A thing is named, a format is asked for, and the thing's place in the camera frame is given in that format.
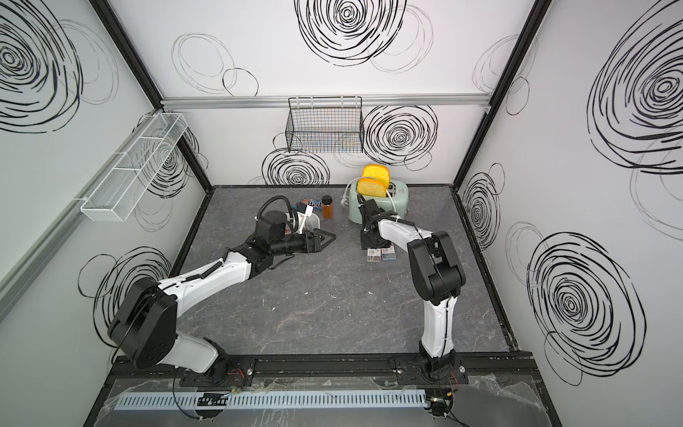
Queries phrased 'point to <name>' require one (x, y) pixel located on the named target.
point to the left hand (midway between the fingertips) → (329, 238)
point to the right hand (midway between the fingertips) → (374, 242)
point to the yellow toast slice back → (379, 172)
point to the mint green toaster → (397, 200)
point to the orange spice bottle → (327, 209)
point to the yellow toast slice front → (371, 186)
